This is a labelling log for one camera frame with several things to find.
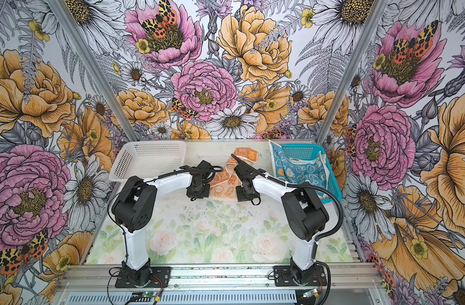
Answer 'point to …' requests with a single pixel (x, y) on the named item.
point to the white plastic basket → (148, 159)
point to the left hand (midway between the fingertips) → (200, 199)
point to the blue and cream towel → (294, 171)
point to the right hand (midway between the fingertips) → (245, 202)
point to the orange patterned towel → (225, 188)
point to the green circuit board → (149, 293)
